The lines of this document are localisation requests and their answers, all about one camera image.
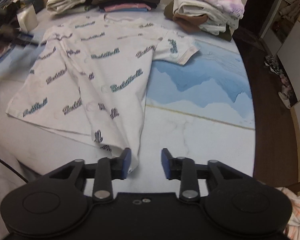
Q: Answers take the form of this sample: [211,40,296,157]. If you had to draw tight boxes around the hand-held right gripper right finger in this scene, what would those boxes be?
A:
[161,148,244,202]

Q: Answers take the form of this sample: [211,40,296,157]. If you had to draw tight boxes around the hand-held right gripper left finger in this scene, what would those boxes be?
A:
[47,147,132,202]

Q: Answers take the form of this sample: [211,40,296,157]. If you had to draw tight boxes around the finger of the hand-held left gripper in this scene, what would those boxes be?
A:
[0,26,40,48]

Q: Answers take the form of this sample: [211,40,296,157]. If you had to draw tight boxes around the white printed shirt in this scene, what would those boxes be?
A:
[5,14,200,175]

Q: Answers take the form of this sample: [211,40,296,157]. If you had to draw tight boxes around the stack of folded light clothes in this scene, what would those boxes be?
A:
[164,0,245,42]

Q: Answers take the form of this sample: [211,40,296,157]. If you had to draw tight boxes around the white container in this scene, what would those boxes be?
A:
[16,5,39,32]

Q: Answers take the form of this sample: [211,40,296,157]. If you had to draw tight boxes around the dark teal box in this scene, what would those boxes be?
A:
[25,0,45,13]

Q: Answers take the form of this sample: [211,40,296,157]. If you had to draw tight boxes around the blue printed table mat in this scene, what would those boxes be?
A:
[145,39,255,130]

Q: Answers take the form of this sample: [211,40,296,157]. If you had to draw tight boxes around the wooden chair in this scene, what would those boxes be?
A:
[282,179,300,195]

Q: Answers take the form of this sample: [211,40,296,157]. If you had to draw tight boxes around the white orange striped garment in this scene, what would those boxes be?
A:
[275,186,300,240]

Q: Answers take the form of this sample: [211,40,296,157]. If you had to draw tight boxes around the pink shoes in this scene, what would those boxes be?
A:
[281,76,292,93]

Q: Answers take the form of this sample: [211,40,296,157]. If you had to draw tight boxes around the black white sneakers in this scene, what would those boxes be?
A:
[265,55,283,75]

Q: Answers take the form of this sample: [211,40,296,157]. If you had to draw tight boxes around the white cabinet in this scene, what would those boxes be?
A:
[276,17,300,107]

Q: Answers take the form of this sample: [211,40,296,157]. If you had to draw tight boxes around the dark door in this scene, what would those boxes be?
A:
[249,0,278,38]

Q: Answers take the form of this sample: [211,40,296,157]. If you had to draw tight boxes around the pink coat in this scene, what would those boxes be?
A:
[280,0,300,18]

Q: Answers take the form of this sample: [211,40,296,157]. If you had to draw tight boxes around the black cable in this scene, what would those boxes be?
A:
[0,151,29,183]

